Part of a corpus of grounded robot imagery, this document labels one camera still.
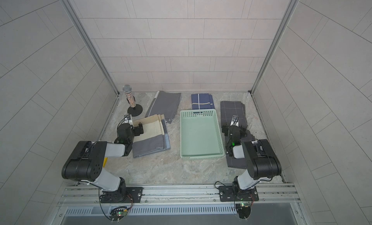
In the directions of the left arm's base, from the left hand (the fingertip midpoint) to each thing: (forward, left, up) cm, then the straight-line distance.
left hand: (136, 121), depth 95 cm
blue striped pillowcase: (+19, -45, -1) cm, 49 cm away
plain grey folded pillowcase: (+18, -16, -2) cm, 24 cm away
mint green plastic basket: (-6, -43, -7) cm, 44 cm away
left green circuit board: (-49, -3, -3) cm, 49 cm away
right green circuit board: (-47, -62, -3) cm, 78 cm away
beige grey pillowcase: (-11, -14, -2) cm, 18 cm away
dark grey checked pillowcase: (+13, -64, -2) cm, 66 cm away
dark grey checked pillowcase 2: (-26, -61, 0) cm, 67 cm away
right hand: (-1, -65, +2) cm, 65 cm away
